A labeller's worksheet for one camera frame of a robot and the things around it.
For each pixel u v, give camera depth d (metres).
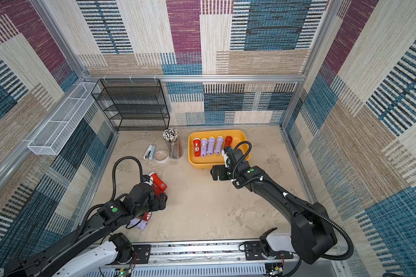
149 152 1.05
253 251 0.73
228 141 1.08
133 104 1.09
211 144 1.08
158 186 0.89
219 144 1.08
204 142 1.08
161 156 1.06
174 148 0.97
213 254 0.74
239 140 1.12
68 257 0.44
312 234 0.41
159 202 0.71
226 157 0.77
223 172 0.74
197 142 1.08
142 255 0.73
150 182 0.72
